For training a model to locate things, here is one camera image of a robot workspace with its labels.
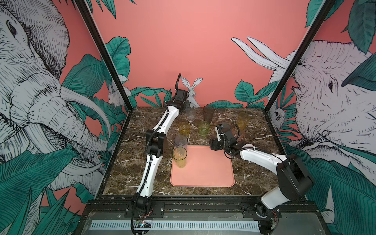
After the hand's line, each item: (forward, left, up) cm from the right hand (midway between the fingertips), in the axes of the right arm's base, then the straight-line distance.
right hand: (212, 139), depth 89 cm
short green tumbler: (+17, +4, -9) cm, 20 cm away
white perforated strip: (-43, +19, -10) cm, 48 cm away
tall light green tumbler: (-8, +20, -5) cm, 22 cm away
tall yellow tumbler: (+27, -28, -10) cm, 40 cm away
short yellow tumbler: (+15, +18, -7) cm, 25 cm away
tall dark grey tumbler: (+21, +1, +3) cm, 22 cm away
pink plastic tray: (-13, +5, -13) cm, 19 cm away
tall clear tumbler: (+26, +14, -5) cm, 30 cm away
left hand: (+27, +16, +6) cm, 32 cm away
